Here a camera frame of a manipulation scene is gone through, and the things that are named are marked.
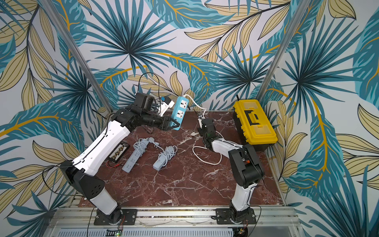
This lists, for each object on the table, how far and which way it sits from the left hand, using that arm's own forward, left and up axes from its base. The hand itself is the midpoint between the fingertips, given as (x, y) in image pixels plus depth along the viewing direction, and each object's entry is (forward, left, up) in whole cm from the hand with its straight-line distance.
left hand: (175, 126), depth 70 cm
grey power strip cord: (+4, +23, -25) cm, 34 cm away
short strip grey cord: (0, +5, -26) cm, 27 cm away
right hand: (+19, -18, -18) cm, 31 cm away
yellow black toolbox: (+14, -47, -15) cm, 51 cm away
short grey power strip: (-4, +9, -26) cm, 28 cm away
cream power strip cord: (+8, -14, -33) cm, 37 cm away
